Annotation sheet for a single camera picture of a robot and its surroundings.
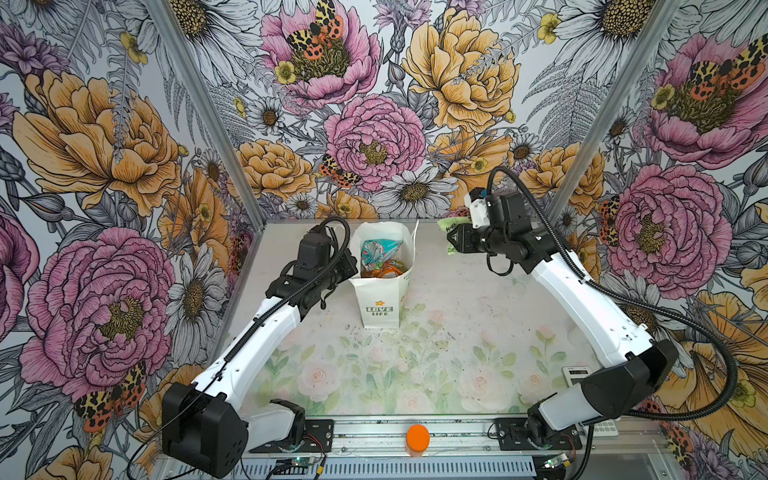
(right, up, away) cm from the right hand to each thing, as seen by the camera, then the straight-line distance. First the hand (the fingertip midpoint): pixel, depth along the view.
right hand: (456, 244), depth 76 cm
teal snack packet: (-20, -2, +9) cm, 23 cm away
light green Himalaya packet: (-2, +5, 0) cm, 5 cm away
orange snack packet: (-18, -7, +11) cm, 22 cm away
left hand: (-25, -6, +4) cm, 26 cm away
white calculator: (+37, -45, -1) cm, 59 cm away
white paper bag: (-19, -15, +4) cm, 24 cm away
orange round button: (-10, -43, -8) cm, 45 cm away
